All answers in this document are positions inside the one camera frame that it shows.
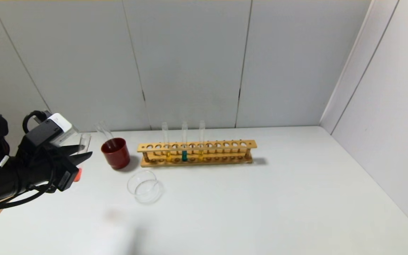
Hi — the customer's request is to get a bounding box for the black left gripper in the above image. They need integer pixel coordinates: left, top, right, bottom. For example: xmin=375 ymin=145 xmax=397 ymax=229
xmin=15 ymin=144 xmax=93 ymax=193

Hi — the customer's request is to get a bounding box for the test tube with red pigment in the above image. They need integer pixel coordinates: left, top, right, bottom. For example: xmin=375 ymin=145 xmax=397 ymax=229
xmin=72 ymin=133 xmax=92 ymax=182

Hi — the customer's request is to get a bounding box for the empty clear glass tube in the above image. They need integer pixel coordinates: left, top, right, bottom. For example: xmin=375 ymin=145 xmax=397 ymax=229
xmin=95 ymin=121 xmax=118 ymax=149

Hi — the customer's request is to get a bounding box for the test tube with yellow pigment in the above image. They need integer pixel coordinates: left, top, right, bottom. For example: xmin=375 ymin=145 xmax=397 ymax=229
xmin=198 ymin=120 xmax=206 ymax=162
xmin=161 ymin=122 xmax=172 ymax=163

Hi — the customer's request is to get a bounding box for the test tube with blue pigment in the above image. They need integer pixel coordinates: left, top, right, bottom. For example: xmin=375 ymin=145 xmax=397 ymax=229
xmin=181 ymin=121 xmax=189 ymax=162

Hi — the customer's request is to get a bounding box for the wooden test tube rack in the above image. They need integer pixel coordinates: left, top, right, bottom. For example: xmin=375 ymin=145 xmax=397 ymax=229
xmin=137 ymin=140 xmax=257 ymax=168

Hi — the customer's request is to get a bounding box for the dark red plastic cup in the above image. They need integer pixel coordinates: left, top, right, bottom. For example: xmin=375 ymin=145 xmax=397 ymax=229
xmin=101 ymin=137 xmax=131 ymax=170

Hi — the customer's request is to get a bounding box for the clear glass beaker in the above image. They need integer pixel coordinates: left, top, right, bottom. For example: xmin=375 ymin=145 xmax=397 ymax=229
xmin=127 ymin=170 xmax=163 ymax=205

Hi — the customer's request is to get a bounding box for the thin black camera cable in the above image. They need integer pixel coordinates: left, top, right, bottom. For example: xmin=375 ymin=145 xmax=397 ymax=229
xmin=22 ymin=110 xmax=48 ymax=134

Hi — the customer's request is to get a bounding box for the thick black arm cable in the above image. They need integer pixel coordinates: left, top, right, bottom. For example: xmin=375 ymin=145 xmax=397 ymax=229
xmin=0 ymin=174 xmax=54 ymax=215

